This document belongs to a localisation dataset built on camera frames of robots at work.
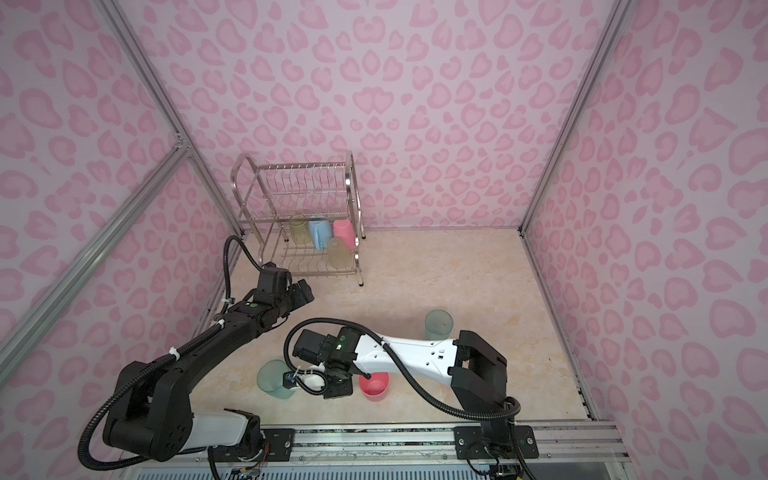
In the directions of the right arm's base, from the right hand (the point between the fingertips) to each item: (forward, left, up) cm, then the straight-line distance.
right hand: (332, 378), depth 75 cm
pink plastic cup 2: (+1, -10, -9) cm, 14 cm away
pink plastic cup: (+49, +3, +4) cm, 49 cm away
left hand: (+25, +13, +3) cm, 28 cm away
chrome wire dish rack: (+55, +17, +4) cm, 58 cm away
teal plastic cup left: (+1, +17, -4) cm, 18 cm away
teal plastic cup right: (+17, -28, -4) cm, 33 cm away
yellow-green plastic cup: (+39, +4, +1) cm, 39 cm away
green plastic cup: (+52, +20, -1) cm, 56 cm away
